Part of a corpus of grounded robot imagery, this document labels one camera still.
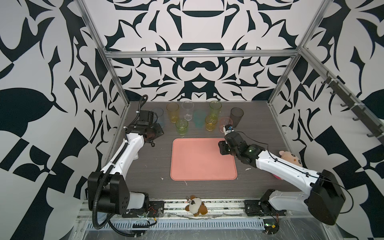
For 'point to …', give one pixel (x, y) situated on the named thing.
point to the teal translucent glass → (199, 118)
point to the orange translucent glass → (173, 108)
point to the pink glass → (224, 121)
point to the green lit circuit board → (271, 226)
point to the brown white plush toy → (196, 206)
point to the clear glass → (187, 106)
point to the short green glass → (181, 125)
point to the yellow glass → (211, 120)
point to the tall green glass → (215, 106)
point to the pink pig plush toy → (290, 157)
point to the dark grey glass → (236, 115)
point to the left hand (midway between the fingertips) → (158, 128)
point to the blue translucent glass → (160, 118)
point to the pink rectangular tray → (198, 159)
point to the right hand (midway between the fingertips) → (222, 142)
